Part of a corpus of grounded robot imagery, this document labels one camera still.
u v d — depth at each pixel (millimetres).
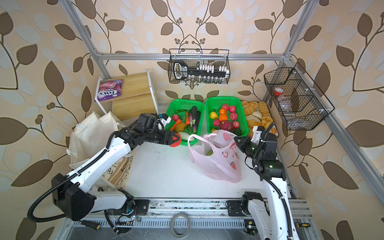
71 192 384
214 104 1148
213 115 1083
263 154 533
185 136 944
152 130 619
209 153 879
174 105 1107
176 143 738
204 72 825
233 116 1064
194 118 1046
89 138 778
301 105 731
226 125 961
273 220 409
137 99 1035
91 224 693
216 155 657
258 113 1081
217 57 911
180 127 1021
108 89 806
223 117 1056
